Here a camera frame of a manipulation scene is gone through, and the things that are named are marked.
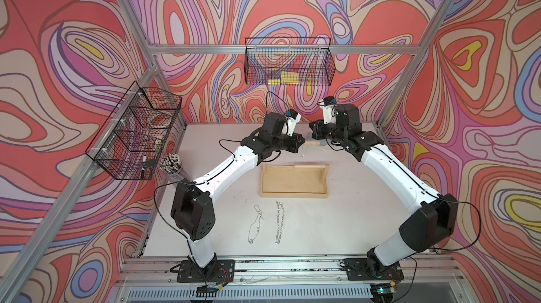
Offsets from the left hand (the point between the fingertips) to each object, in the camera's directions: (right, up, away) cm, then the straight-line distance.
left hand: (307, 140), depth 78 cm
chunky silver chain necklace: (-10, -33, +7) cm, 35 cm away
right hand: (+1, +4, +2) cm, 5 cm away
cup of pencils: (-53, -9, +3) cm, 54 cm away
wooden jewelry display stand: (-3, -19, +18) cm, 26 cm away
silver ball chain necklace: (-20, -35, +6) cm, 41 cm away
